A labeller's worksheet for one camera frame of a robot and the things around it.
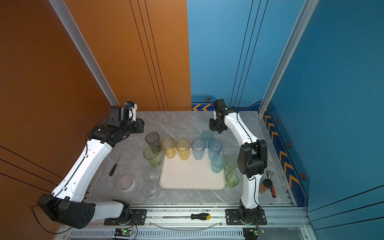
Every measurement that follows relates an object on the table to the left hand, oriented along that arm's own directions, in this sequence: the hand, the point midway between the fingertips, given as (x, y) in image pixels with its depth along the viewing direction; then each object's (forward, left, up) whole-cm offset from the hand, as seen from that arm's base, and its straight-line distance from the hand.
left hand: (142, 120), depth 76 cm
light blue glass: (-1, -29, -21) cm, 36 cm away
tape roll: (-21, +12, -30) cm, 39 cm away
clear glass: (-18, -1, -27) cm, 32 cm away
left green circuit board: (-44, +7, -31) cm, 54 cm away
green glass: (-7, -1, -22) cm, 23 cm away
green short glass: (-19, -49, -28) cm, 60 cm away
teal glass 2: (+12, -35, -29) cm, 47 cm away
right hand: (+8, -38, -15) cm, 41 cm away
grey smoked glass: (-1, -2, -15) cm, 16 cm away
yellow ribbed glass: (-3, -11, -19) cm, 22 cm away
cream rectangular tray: (-15, -25, -31) cm, 43 cm away
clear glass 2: (-27, -4, -23) cm, 36 cm away
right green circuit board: (-44, -55, -30) cm, 76 cm away
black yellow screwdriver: (-38, -33, -28) cm, 57 cm away
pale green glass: (-10, -48, -24) cm, 55 cm away
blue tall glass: (-6, -38, -15) cm, 42 cm away
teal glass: (-9, -41, -27) cm, 50 cm away
